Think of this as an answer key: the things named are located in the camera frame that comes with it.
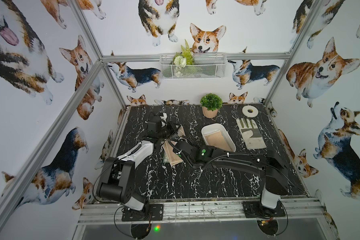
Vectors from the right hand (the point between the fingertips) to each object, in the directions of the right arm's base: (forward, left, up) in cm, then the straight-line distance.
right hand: (184, 147), depth 79 cm
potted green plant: (+33, -17, -1) cm, 37 cm away
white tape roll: (+38, -52, -19) cm, 67 cm away
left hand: (+14, 0, +3) cm, 15 cm away
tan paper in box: (+15, -20, -16) cm, 30 cm away
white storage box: (+21, -16, -14) cm, 30 cm away
